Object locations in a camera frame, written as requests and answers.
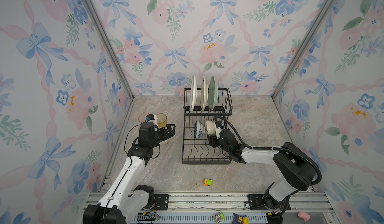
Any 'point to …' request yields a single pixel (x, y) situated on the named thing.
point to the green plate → (213, 94)
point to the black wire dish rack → (195, 151)
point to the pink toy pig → (304, 215)
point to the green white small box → (219, 217)
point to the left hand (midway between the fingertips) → (169, 126)
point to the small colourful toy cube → (206, 182)
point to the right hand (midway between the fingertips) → (211, 132)
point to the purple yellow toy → (240, 219)
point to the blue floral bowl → (199, 129)
